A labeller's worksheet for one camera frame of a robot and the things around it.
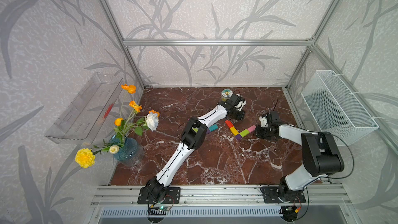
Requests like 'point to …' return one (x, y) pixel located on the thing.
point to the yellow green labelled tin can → (226, 94)
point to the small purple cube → (238, 137)
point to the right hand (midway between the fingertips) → (253, 132)
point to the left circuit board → (160, 210)
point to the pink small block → (252, 128)
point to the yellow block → (235, 131)
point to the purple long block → (208, 131)
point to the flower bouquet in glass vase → (125, 149)
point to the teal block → (213, 127)
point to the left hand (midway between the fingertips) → (245, 117)
